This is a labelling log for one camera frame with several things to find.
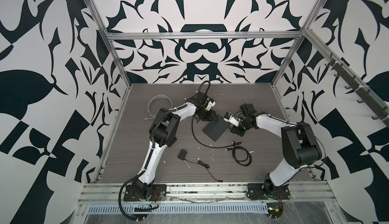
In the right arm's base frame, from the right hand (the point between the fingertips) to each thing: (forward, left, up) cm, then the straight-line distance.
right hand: (235, 127), depth 95 cm
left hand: (+6, +10, +2) cm, 12 cm away
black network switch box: (0, +12, -2) cm, 12 cm away
